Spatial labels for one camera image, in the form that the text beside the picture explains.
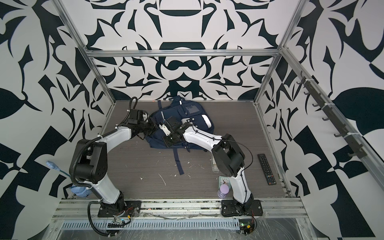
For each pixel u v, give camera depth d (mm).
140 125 793
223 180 811
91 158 484
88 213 686
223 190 713
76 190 719
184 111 1052
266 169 852
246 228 709
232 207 744
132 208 733
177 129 691
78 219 714
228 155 519
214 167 868
